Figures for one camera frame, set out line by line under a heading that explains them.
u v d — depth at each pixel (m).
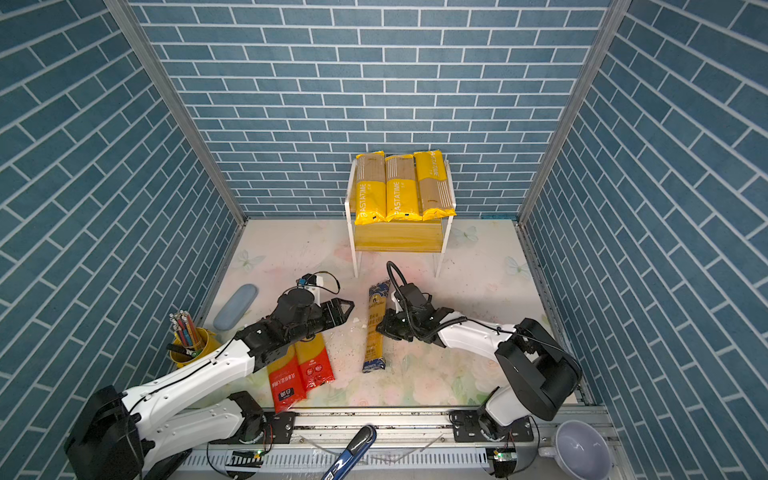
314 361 0.83
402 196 0.77
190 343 0.77
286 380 0.79
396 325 0.76
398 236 0.92
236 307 0.93
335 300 0.72
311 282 0.73
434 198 0.78
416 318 0.68
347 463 0.66
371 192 0.79
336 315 0.70
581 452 0.70
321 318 0.69
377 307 0.91
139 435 0.40
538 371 0.44
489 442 0.72
